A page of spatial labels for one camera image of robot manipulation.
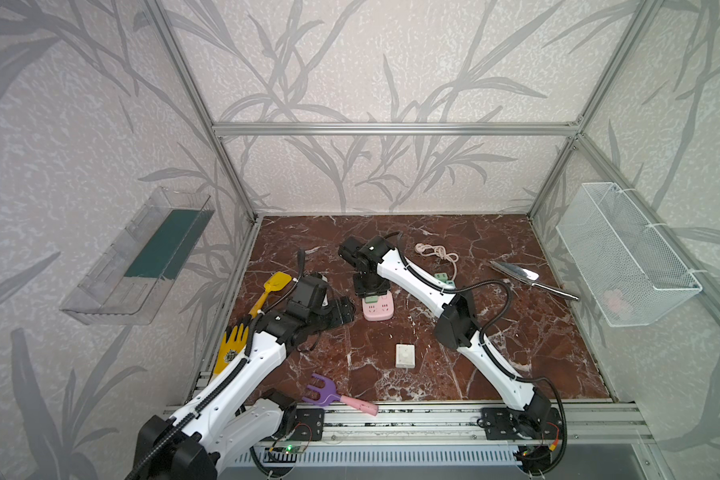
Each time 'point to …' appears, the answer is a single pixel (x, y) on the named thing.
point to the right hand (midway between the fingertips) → (365, 288)
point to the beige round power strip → (428, 250)
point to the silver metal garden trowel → (529, 277)
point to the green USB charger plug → (443, 277)
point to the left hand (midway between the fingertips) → (349, 303)
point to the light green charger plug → (372, 299)
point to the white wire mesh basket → (632, 273)
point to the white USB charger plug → (405, 356)
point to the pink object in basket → (615, 302)
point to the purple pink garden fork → (328, 396)
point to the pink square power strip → (381, 311)
